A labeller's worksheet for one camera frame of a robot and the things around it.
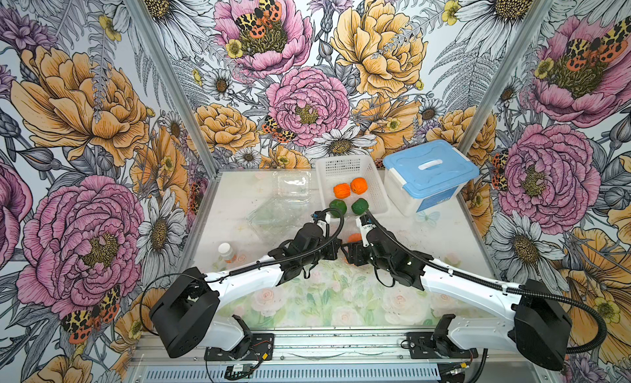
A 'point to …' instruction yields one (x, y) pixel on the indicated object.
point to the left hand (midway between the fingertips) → (341, 248)
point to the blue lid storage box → (426, 177)
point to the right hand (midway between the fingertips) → (349, 251)
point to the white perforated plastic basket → (333, 171)
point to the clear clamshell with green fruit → (263, 217)
